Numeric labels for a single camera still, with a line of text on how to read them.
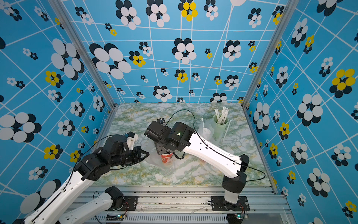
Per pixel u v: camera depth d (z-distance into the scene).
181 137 0.41
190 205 0.75
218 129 0.77
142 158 0.62
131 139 0.63
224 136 0.99
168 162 0.68
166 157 0.67
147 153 0.67
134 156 0.59
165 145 0.42
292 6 0.67
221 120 0.94
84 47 0.85
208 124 0.77
